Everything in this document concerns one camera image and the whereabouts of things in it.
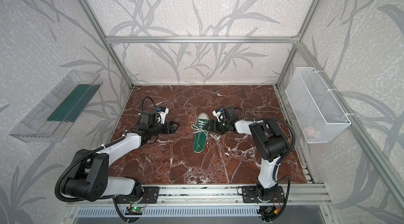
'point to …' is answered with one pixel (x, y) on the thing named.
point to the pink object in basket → (309, 131)
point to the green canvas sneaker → (199, 145)
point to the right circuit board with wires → (270, 209)
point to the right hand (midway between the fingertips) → (207, 125)
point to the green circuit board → (134, 211)
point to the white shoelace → (201, 124)
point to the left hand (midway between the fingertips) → (176, 119)
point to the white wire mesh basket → (318, 114)
